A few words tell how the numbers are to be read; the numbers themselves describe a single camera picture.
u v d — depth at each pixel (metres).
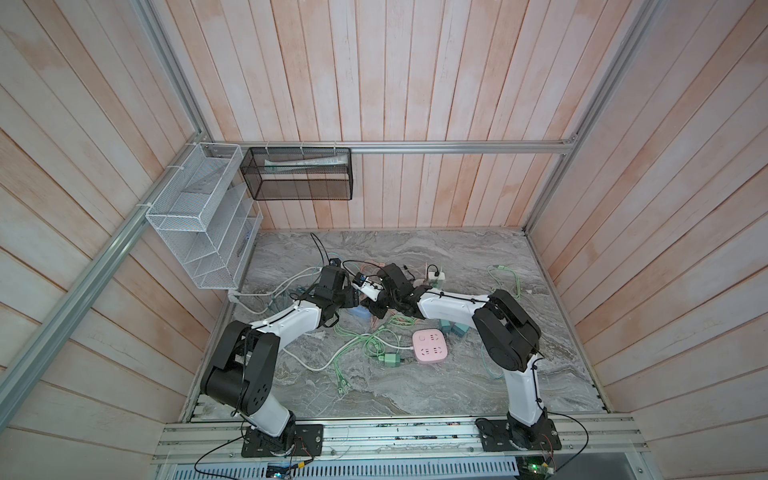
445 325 0.92
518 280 1.04
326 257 0.84
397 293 0.75
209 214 0.72
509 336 0.55
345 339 0.90
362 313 0.93
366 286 0.82
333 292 0.72
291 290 1.03
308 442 0.73
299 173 1.03
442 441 0.75
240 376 0.45
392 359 0.84
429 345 0.87
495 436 0.73
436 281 0.93
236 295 1.01
